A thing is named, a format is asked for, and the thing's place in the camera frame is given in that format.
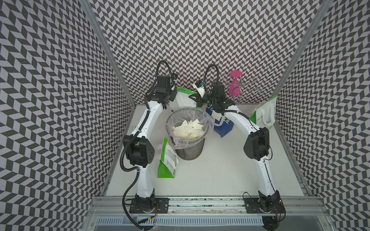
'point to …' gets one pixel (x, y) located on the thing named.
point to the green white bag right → (264, 115)
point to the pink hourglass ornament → (234, 90)
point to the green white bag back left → (182, 99)
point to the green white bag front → (163, 172)
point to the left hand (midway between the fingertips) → (169, 89)
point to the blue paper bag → (223, 126)
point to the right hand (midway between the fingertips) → (189, 96)
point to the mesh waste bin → (192, 154)
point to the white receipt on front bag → (171, 159)
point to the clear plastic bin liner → (176, 117)
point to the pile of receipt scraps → (193, 129)
